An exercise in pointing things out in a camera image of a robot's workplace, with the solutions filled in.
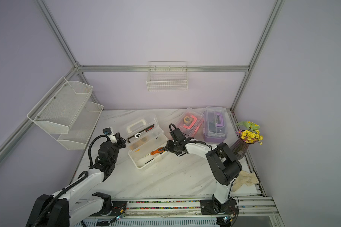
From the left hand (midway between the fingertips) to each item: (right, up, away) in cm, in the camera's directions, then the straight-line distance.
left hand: (119, 134), depth 84 cm
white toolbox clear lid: (+16, -4, 0) cm, 17 cm away
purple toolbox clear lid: (+62, +3, +14) cm, 64 cm away
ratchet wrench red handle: (+11, 0, +2) cm, 11 cm away
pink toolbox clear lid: (+44, +8, +20) cm, 49 cm away
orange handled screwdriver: (+23, -11, +9) cm, 27 cm away
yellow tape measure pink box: (+42, +10, +20) cm, 48 cm away
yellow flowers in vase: (+73, 0, -9) cm, 73 cm away
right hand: (+30, -11, +9) cm, 33 cm away
